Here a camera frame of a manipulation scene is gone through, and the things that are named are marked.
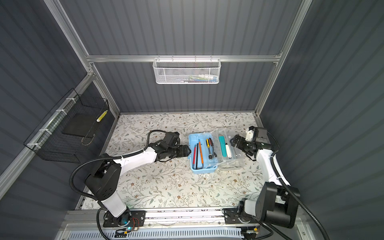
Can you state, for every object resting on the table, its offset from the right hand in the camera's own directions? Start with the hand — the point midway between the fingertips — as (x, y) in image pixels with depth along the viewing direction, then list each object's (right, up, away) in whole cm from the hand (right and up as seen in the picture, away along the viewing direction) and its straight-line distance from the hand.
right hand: (239, 144), depth 86 cm
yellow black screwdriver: (-18, -1, +6) cm, 19 cm away
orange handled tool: (-22, -6, +12) cm, 26 cm away
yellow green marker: (-77, +18, -2) cm, 79 cm away
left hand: (-30, -5, +3) cm, 31 cm away
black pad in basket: (-85, +11, -9) cm, 86 cm away
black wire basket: (-89, +6, -14) cm, 90 cm away
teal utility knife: (-9, -1, +3) cm, 10 cm away
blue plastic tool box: (-4, -8, -3) cm, 10 cm away
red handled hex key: (-27, -8, +10) cm, 30 cm away
